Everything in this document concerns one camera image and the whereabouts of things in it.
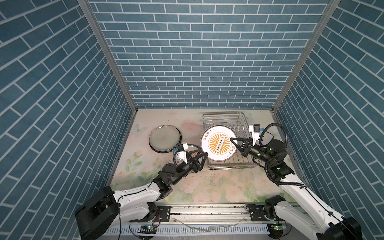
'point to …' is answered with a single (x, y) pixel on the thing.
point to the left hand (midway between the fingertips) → (205, 154)
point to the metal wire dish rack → (237, 122)
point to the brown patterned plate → (216, 141)
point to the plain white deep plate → (164, 138)
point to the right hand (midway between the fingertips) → (230, 138)
